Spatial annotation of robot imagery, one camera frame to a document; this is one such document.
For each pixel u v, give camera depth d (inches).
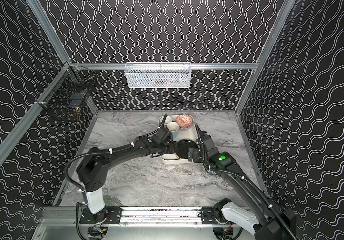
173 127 39.8
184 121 43.1
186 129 40.5
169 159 36.8
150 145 25.7
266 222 15.4
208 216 28.8
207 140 22.6
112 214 29.8
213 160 21.0
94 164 21.3
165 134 27.2
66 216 30.1
